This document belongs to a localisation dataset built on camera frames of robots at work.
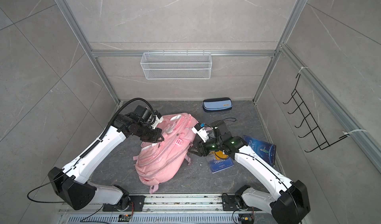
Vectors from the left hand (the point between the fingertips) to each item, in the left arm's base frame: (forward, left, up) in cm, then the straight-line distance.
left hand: (163, 136), depth 74 cm
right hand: (-5, -14, -3) cm, 15 cm away
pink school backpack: (-12, +2, -2) cm, 13 cm away
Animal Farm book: (-9, -29, -21) cm, 37 cm away
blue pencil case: (+38, -36, -18) cm, 55 cm away
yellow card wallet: (-11, -27, +2) cm, 29 cm away
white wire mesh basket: (+51, -5, +8) cm, 52 cm away
